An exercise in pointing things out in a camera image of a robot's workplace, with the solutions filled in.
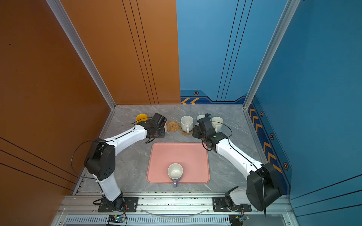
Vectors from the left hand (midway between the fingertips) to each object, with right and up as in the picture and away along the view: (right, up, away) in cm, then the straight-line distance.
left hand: (161, 131), depth 94 cm
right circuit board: (+42, -42, -24) cm, 64 cm away
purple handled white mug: (+10, -23, -10) cm, 27 cm away
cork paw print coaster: (+16, -2, +6) cm, 17 cm away
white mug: (+18, +6, +9) cm, 21 cm away
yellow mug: (-9, +9, -14) cm, 19 cm away
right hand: (+22, +2, -8) cm, 24 cm away
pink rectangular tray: (+21, -17, -2) cm, 27 cm away
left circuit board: (-19, -42, -23) cm, 51 cm away
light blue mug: (+26, +10, +6) cm, 29 cm away
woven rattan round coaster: (+7, +3, +13) cm, 15 cm away
